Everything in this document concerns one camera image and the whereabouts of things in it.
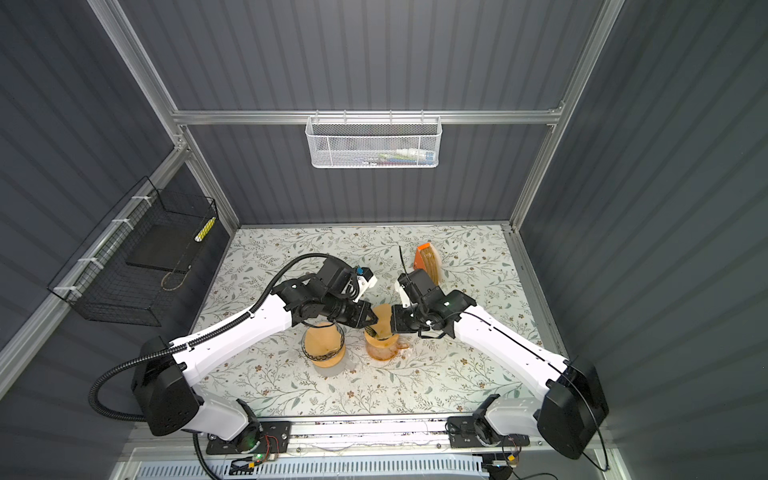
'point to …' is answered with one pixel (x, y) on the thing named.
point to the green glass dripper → (379, 332)
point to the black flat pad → (167, 246)
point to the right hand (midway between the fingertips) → (393, 325)
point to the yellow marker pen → (199, 237)
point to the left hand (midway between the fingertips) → (379, 320)
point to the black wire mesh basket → (131, 269)
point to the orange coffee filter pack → (428, 258)
